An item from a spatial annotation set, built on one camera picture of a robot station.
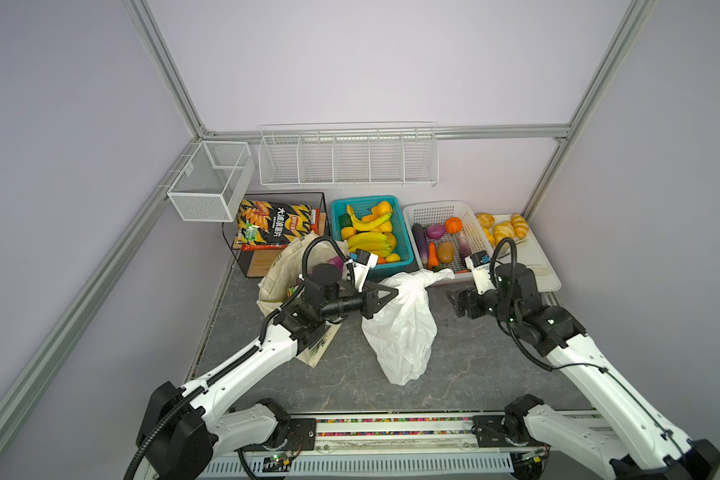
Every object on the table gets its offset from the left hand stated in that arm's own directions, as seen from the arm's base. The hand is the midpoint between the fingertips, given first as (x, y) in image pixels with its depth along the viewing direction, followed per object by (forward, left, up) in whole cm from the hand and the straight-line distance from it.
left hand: (397, 298), depth 69 cm
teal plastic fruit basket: (+54, +6, -20) cm, 58 cm away
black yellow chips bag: (+32, +36, -7) cm, 49 cm away
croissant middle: (+41, -48, -24) cm, 67 cm away
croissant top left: (+45, -42, -23) cm, 65 cm away
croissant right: (+43, -55, -23) cm, 73 cm away
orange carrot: (+28, -17, -23) cm, 40 cm away
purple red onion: (+40, -20, -22) cm, 50 cm away
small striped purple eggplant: (+32, -30, -24) cm, 50 cm away
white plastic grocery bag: (-4, -1, -8) cm, 10 cm away
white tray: (+31, -55, -27) cm, 69 cm away
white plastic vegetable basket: (+46, -30, -21) cm, 59 cm away
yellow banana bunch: (+31, +1, -18) cm, 36 cm away
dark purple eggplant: (+38, -14, -22) cm, 46 cm away
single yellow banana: (+43, +6, -20) cm, 48 cm away
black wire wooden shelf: (+32, +47, -26) cm, 63 cm away
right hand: (+4, -18, -5) cm, 19 cm away
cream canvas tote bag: (+16, +29, -9) cm, 34 cm away
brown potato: (+31, -23, -23) cm, 45 cm away
